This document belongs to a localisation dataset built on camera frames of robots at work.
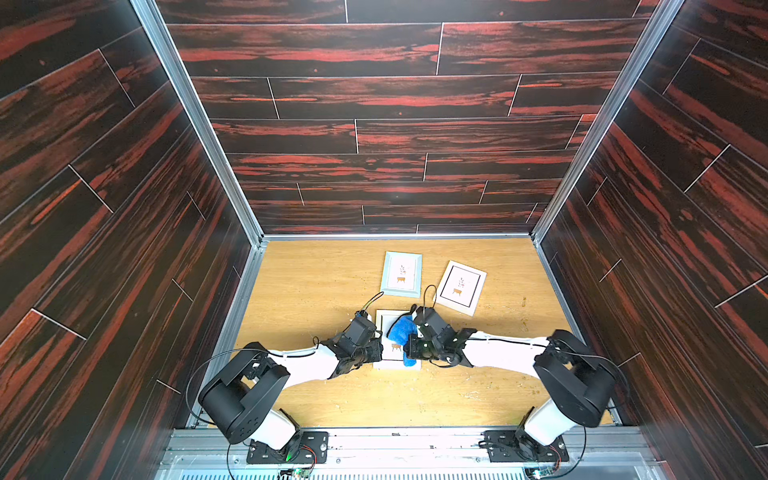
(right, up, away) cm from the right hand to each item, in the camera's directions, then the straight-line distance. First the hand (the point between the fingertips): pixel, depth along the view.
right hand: (407, 344), depth 91 cm
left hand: (-8, -1, 0) cm, 8 cm away
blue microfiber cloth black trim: (-3, +4, -3) cm, 6 cm away
